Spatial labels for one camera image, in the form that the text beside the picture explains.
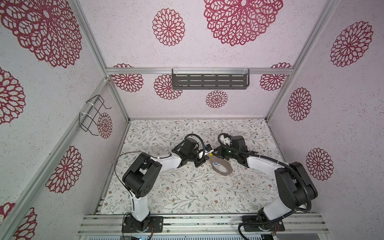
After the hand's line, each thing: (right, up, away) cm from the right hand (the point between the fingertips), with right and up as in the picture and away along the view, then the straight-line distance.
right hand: (211, 149), depth 88 cm
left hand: (-2, -6, +3) cm, 8 cm away
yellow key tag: (0, -3, -1) cm, 3 cm away
